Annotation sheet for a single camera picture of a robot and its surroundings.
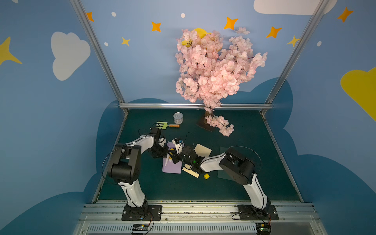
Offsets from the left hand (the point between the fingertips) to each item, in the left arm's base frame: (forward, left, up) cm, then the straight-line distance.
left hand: (166, 154), depth 96 cm
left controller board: (-40, +8, -2) cm, 41 cm away
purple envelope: (-8, -3, -1) cm, 9 cm away
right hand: (+1, -3, +6) cm, 7 cm away
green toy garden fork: (+25, +6, 0) cm, 26 cm away
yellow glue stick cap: (-14, -26, +1) cm, 30 cm away
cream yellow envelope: (+3, -25, -2) cm, 25 cm away
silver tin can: (+29, -6, +4) cm, 30 cm away
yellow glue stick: (-1, -5, +9) cm, 10 cm away
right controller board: (-39, -54, -3) cm, 66 cm away
